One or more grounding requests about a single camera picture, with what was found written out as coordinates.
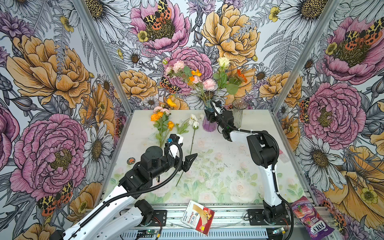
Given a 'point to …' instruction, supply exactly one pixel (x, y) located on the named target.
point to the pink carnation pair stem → (206, 86)
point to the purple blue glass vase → (208, 126)
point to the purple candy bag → (304, 212)
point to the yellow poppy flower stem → (194, 79)
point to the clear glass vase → (238, 106)
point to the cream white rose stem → (221, 77)
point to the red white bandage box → (199, 217)
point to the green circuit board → (148, 232)
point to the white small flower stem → (193, 121)
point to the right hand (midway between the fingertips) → (209, 110)
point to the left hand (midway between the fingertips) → (187, 153)
